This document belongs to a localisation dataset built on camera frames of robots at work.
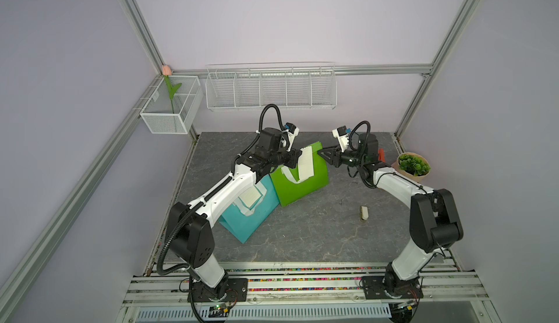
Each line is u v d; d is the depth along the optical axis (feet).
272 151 2.07
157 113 2.58
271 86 3.17
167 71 2.93
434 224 1.56
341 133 2.53
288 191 2.85
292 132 2.33
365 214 2.91
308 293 2.43
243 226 2.55
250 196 2.67
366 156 2.33
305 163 2.72
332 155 2.59
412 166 2.95
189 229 1.48
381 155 3.48
